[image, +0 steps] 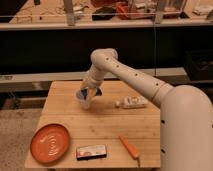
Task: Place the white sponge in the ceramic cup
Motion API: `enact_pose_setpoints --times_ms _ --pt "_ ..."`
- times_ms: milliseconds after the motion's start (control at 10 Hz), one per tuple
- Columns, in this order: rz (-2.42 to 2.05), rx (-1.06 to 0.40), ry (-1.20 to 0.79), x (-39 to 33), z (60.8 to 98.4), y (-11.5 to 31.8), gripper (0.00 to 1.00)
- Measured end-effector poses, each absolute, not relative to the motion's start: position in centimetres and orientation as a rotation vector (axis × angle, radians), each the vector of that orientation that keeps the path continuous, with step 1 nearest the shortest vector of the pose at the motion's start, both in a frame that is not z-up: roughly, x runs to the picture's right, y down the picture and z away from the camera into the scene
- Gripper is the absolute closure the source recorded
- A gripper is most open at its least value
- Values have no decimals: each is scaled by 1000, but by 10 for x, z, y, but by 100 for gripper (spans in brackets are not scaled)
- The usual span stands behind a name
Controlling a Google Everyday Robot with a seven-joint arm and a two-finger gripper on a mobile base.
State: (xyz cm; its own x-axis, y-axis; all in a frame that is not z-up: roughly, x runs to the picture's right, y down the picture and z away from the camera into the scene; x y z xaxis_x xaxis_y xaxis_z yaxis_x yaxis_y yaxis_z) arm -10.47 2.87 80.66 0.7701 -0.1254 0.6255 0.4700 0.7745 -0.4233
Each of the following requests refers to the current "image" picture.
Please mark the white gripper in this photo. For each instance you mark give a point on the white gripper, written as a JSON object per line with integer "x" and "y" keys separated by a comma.
{"x": 92, "y": 79}

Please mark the background shelf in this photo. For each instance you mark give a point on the background shelf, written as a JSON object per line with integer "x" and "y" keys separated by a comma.
{"x": 42, "y": 40}

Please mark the orange carrot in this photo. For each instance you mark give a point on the orange carrot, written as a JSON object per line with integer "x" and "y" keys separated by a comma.
{"x": 132, "y": 150}

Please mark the small rectangular box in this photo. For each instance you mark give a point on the small rectangular box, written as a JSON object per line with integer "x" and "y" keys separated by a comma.
{"x": 91, "y": 152}

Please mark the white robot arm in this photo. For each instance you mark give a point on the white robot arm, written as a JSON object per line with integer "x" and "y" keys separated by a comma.
{"x": 186, "y": 113}

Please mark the wooden table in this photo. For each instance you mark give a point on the wooden table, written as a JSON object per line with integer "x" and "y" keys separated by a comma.
{"x": 103, "y": 123}

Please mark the clear plastic cup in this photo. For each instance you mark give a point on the clear plastic cup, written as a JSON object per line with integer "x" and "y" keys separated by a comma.
{"x": 84, "y": 103}

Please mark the orange plate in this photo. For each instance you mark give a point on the orange plate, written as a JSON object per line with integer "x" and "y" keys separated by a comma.
{"x": 50, "y": 143}

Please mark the white plastic bottle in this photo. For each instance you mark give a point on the white plastic bottle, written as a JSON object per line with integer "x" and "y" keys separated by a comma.
{"x": 131, "y": 102}

